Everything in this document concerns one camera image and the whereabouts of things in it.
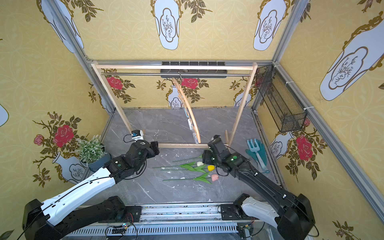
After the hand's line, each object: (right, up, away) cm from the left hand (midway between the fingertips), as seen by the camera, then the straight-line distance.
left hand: (155, 144), depth 79 cm
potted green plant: (-33, -5, 0) cm, 34 cm away
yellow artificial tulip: (+27, -16, +10) cm, 33 cm away
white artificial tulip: (+18, -14, +11) cm, 25 cm away
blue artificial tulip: (+24, -10, +14) cm, 30 cm away
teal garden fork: (+61, -6, +18) cm, 64 cm away
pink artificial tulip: (+32, -20, +5) cm, 38 cm away
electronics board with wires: (-14, -40, -7) cm, 43 cm away
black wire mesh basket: (+72, +18, +5) cm, 75 cm away
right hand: (+27, -7, +2) cm, 28 cm away
